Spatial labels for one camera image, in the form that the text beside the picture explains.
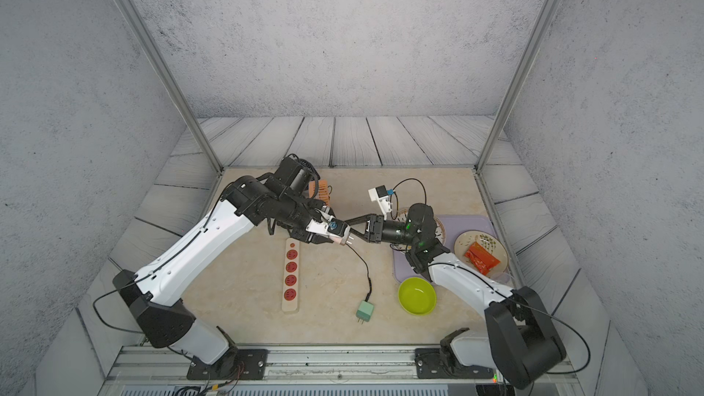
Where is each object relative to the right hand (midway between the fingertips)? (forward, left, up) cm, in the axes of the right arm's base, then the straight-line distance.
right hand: (347, 230), depth 68 cm
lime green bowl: (-6, -20, -28) cm, 35 cm away
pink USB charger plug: (-2, +1, 0) cm, 3 cm away
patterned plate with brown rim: (-4, -21, +6) cm, 22 cm away
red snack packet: (+5, -42, -25) cm, 49 cm away
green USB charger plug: (-11, -4, -26) cm, 29 cm away
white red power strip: (-9, +18, -26) cm, 33 cm away
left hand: (+1, +2, 0) cm, 3 cm away
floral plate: (+13, -47, -28) cm, 56 cm away
